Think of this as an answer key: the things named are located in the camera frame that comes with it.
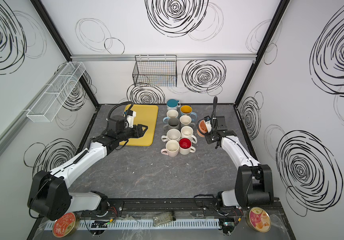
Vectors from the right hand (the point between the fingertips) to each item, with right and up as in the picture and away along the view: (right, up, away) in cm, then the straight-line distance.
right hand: (209, 133), depth 89 cm
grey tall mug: (-22, +5, +8) cm, 24 cm away
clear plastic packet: (-27, -37, -21) cm, 51 cm away
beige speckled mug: (-23, -2, +6) cm, 24 cm away
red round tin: (-70, -40, -22) cm, 84 cm away
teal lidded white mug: (-22, +20, +24) cm, 38 cm away
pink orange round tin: (+17, -37, -21) cm, 46 cm away
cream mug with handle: (-13, 0, +12) cm, 17 cm away
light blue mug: (-24, +12, +16) cm, 31 cm away
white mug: (-15, -9, +4) cm, 18 cm away
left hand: (-37, +4, -7) cm, 38 cm away
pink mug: (-22, -9, +2) cm, 24 cm away
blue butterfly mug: (-13, +15, +16) cm, 25 cm away
